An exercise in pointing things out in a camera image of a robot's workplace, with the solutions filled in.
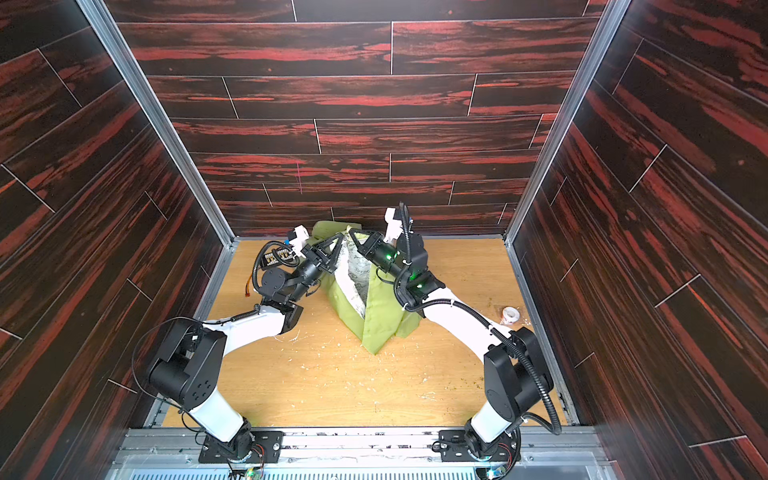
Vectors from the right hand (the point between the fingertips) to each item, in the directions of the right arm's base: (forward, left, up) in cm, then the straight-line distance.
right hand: (353, 227), depth 73 cm
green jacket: (-5, -1, -24) cm, 24 cm away
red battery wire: (+3, +42, -35) cm, 55 cm away
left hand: (-3, +2, -1) cm, 4 cm away
